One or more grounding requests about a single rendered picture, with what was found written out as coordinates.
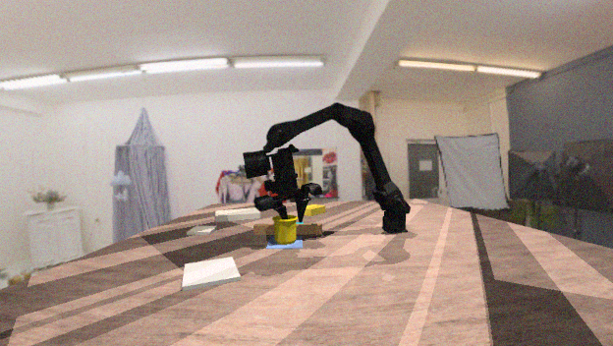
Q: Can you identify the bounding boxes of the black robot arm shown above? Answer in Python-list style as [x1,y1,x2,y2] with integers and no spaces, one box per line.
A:
[243,102,411,234]

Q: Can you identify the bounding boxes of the yellow block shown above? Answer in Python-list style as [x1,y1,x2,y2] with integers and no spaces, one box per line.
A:
[305,204,326,216]

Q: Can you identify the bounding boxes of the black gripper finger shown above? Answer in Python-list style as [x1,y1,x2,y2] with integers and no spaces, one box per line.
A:
[294,198,311,223]
[272,205,288,220]

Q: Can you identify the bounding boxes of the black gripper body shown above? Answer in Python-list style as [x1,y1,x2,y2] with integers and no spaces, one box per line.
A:
[254,169,322,212]

